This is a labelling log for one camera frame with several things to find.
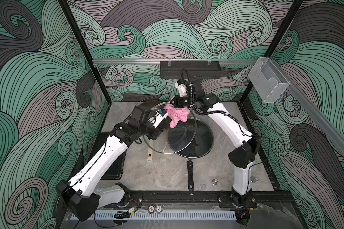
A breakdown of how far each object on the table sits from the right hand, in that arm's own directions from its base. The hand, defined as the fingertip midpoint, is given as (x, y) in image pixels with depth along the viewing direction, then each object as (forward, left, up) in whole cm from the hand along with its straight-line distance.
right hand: (167, 102), depth 77 cm
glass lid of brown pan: (-9, -2, -27) cm, 28 cm away
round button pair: (-46, +6, -31) cm, 55 cm away
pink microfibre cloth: (-8, -5, -1) cm, 9 cm away
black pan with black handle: (-31, -11, -22) cm, 39 cm away
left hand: (-13, +4, -3) cm, 14 cm away
